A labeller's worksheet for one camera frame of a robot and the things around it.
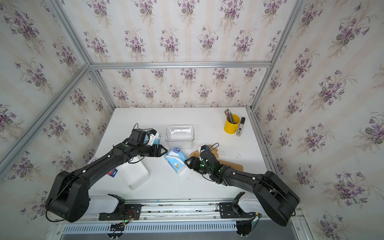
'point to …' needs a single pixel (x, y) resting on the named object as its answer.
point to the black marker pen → (240, 128)
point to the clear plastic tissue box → (182, 136)
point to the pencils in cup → (229, 115)
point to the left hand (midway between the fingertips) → (164, 151)
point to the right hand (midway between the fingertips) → (188, 164)
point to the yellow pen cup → (232, 128)
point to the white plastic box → (134, 172)
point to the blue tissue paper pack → (176, 158)
